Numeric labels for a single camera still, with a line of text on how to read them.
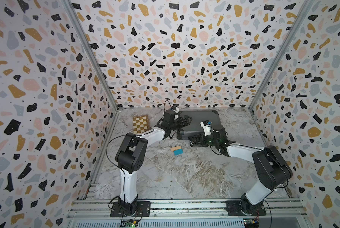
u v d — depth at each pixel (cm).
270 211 69
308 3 70
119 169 53
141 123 108
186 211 74
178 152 97
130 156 53
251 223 72
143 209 74
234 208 73
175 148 97
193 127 90
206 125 83
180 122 86
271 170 47
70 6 69
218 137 73
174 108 90
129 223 70
